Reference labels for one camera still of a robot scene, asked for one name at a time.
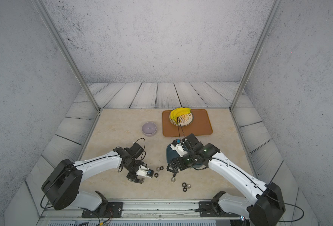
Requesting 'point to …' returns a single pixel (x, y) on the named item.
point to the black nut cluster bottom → (185, 189)
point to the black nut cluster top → (184, 184)
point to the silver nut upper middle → (158, 169)
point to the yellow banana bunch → (175, 113)
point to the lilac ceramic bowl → (149, 129)
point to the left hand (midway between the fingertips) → (145, 174)
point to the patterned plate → (185, 119)
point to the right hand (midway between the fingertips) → (175, 166)
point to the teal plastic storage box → (171, 154)
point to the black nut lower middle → (156, 175)
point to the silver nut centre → (173, 179)
